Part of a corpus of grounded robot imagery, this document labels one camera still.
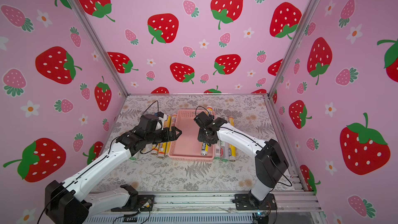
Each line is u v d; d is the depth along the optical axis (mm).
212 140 720
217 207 731
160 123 625
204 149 781
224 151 877
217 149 880
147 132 585
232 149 881
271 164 441
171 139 693
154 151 898
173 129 701
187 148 945
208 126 603
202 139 749
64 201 376
